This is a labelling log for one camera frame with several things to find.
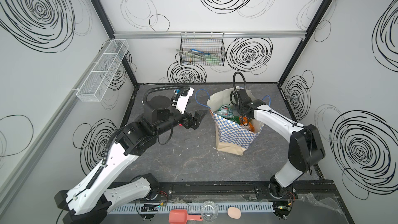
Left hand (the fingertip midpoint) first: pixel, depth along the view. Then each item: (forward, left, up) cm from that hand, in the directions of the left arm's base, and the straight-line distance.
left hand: (198, 106), depth 58 cm
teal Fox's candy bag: (+15, -14, -25) cm, 32 cm away
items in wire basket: (+37, +1, -5) cm, 38 cm away
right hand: (+18, -21, -27) cm, 38 cm away
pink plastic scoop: (-33, +7, -38) cm, 50 cm away
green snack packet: (+13, -21, -30) cm, 39 cm away
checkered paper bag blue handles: (-1, -16, -24) cm, 29 cm away
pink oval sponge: (-30, -17, -37) cm, 51 cm away
